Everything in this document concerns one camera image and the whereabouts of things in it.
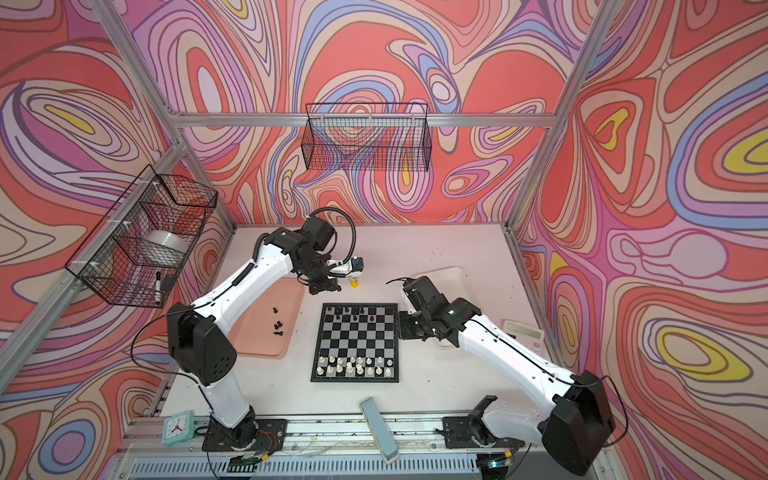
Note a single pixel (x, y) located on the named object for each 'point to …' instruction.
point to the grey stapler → (380, 430)
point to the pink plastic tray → (266, 326)
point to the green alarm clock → (178, 427)
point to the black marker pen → (158, 292)
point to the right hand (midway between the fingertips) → (402, 334)
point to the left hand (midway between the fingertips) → (337, 279)
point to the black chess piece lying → (278, 333)
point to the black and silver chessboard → (357, 343)
